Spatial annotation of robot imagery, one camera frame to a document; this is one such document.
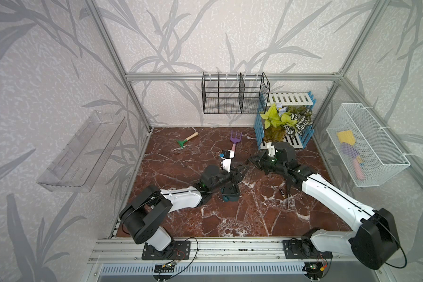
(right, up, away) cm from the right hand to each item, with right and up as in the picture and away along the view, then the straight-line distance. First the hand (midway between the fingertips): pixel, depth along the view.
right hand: (246, 156), depth 78 cm
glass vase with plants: (+19, +18, +14) cm, 30 cm away
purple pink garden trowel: (+48, -3, -3) cm, 49 cm away
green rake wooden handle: (-37, +6, +34) cm, 50 cm away
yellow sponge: (+50, +9, +6) cm, 51 cm away
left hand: (0, -5, 0) cm, 5 cm away
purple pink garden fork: (-3, +7, +34) cm, 35 cm away
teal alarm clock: (-7, -19, +9) cm, 22 cm away
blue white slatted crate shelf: (+34, +30, +19) cm, 49 cm away
